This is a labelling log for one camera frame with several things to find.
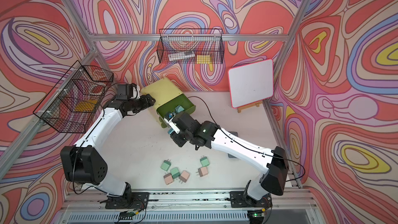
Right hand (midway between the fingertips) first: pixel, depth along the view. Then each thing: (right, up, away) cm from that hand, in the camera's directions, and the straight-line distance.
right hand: (177, 135), depth 72 cm
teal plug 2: (-3, +2, -2) cm, 4 cm away
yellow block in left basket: (-42, +14, -1) cm, 44 cm away
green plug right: (+13, -17, +12) cm, 24 cm away
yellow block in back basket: (+13, +42, +19) cm, 48 cm away
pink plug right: (+12, -21, +8) cm, 25 cm away
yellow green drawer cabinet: (-12, +23, +20) cm, 33 cm away
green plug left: (-8, -18, +11) cm, 23 cm away
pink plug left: (-6, -24, +6) cm, 25 cm away
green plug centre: (-2, -21, +8) cm, 23 cm away
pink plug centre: (+2, -23, +6) cm, 24 cm away
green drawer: (+4, +13, +14) cm, 20 cm away
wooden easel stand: (+51, +15, +36) cm, 64 cm away
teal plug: (-2, +12, +18) cm, 22 cm away
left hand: (-16, +16, +13) cm, 27 cm away
